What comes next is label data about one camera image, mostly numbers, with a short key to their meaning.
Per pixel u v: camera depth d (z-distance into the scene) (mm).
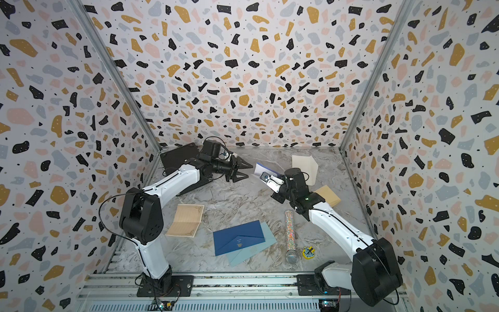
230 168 779
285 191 762
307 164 1160
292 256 784
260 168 837
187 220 916
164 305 710
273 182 699
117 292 733
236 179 817
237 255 815
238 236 839
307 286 733
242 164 801
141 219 488
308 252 815
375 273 405
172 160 1132
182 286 737
